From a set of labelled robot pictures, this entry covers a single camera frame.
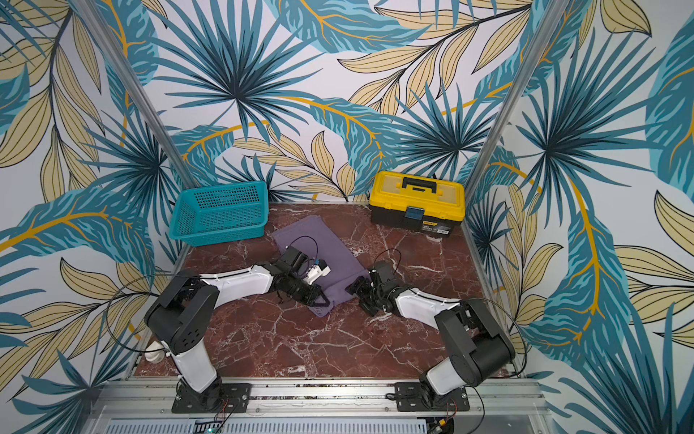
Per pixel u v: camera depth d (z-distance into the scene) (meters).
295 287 0.78
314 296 0.79
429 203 1.00
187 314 0.47
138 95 0.83
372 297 0.78
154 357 0.78
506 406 0.72
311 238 0.81
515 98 0.84
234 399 0.73
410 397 0.73
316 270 0.84
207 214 1.15
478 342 0.44
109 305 0.77
